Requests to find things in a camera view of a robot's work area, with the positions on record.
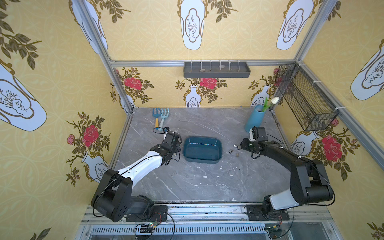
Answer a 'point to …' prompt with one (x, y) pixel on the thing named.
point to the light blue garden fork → (164, 114)
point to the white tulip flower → (274, 100)
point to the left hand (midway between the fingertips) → (174, 143)
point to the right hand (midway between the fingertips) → (240, 144)
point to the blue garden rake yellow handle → (157, 112)
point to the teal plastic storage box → (202, 149)
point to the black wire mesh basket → (313, 110)
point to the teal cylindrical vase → (256, 119)
